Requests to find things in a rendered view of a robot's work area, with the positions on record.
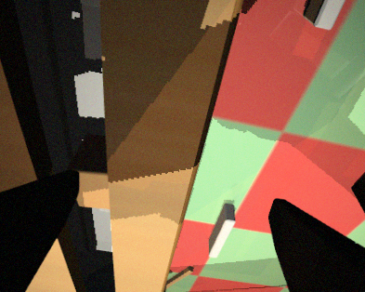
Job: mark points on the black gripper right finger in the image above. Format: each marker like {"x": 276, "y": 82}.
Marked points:
{"x": 313, "y": 256}

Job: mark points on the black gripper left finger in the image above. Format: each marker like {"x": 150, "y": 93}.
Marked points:
{"x": 31, "y": 219}

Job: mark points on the tan long thin stick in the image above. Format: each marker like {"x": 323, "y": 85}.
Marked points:
{"x": 179, "y": 276}

